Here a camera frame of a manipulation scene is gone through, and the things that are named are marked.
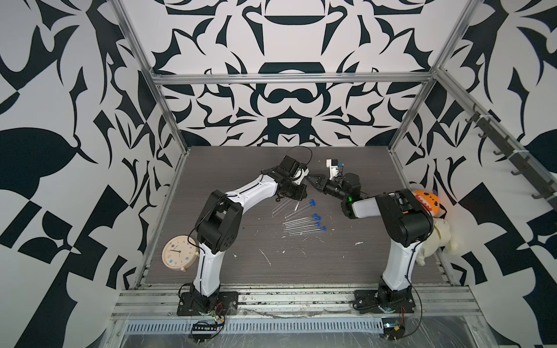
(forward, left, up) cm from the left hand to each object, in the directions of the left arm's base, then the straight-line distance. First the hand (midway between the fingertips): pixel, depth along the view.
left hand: (304, 190), depth 92 cm
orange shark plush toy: (-7, -50, +1) cm, 51 cm away
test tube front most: (-13, -7, -9) cm, 18 cm away
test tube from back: (-4, +11, -9) cm, 15 cm away
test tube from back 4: (-11, -5, -9) cm, 15 cm away
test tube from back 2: (-1, -4, -9) cm, 10 cm away
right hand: (+4, -1, +5) cm, 7 cm away
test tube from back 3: (-7, -5, -10) cm, 13 cm away
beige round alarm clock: (-21, +49, -7) cm, 54 cm away
